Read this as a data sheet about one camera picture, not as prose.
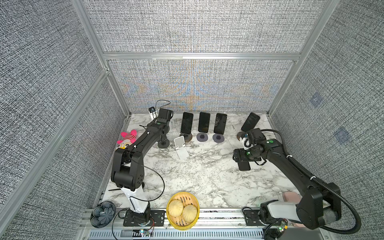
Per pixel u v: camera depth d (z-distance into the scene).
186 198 0.78
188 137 1.05
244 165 0.92
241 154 0.74
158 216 0.74
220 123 0.97
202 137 1.06
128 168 0.49
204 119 0.95
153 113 0.78
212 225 0.73
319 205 0.40
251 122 0.96
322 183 0.42
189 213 0.69
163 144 1.00
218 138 1.06
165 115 0.72
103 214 0.74
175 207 0.71
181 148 0.96
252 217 0.73
